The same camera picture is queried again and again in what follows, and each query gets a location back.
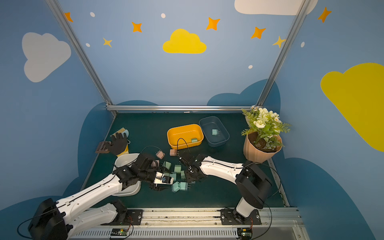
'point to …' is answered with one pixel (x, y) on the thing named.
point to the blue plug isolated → (215, 132)
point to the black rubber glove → (119, 144)
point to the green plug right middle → (183, 175)
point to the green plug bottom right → (184, 186)
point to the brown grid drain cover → (102, 147)
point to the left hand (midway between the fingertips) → (170, 174)
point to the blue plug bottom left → (176, 186)
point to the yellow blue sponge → (122, 131)
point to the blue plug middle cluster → (174, 175)
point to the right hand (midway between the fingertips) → (193, 175)
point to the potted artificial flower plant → (263, 138)
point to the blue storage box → (207, 123)
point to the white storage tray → (124, 160)
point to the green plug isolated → (194, 140)
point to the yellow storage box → (185, 136)
